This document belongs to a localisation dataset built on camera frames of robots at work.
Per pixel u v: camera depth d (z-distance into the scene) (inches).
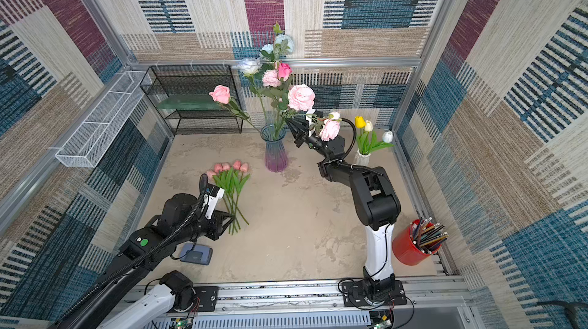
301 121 30.7
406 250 28.2
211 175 40.0
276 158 42.1
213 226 24.8
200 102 38.1
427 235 29.3
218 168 40.2
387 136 30.6
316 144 30.6
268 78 31.0
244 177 40.2
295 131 31.9
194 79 40.1
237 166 40.7
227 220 27.5
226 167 40.5
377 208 21.7
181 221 21.0
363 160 35.2
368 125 32.0
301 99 24.6
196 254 33.1
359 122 32.0
